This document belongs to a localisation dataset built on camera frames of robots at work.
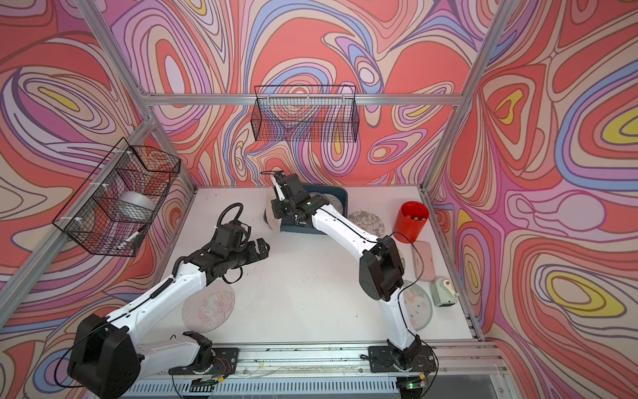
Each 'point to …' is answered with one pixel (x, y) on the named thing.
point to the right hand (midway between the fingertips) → (279, 209)
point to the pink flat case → (425, 251)
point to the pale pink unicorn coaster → (210, 307)
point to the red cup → (410, 222)
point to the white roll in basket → (134, 206)
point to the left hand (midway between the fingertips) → (263, 250)
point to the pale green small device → (443, 293)
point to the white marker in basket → (128, 239)
